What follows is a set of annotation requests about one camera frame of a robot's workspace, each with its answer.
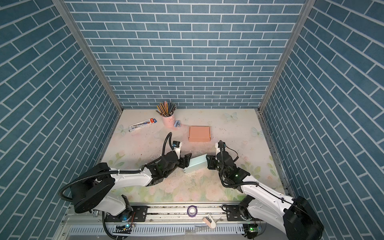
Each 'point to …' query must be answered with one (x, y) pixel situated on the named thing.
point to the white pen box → (151, 121)
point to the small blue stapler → (177, 123)
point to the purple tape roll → (192, 211)
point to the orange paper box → (201, 133)
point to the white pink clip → (209, 221)
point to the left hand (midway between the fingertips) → (187, 154)
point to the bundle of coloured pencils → (166, 109)
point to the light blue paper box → (196, 164)
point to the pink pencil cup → (168, 121)
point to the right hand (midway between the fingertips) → (206, 156)
